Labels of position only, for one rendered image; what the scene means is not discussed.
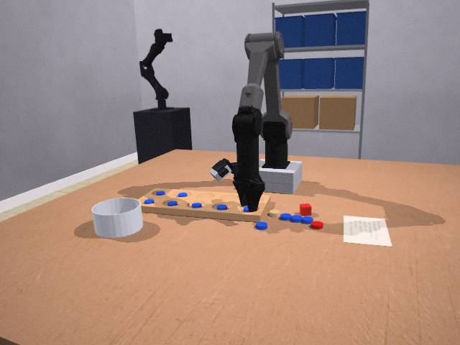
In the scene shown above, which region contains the red disc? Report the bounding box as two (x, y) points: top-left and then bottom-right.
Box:
(311, 221), (323, 229)

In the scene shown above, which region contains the red cube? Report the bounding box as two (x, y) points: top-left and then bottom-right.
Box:
(300, 203), (311, 216)

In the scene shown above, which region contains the tan tray with round pockets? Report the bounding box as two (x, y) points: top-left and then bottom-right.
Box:
(138, 188), (270, 222)

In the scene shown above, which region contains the white sheet of paper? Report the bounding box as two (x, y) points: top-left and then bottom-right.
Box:
(344, 216), (392, 247)

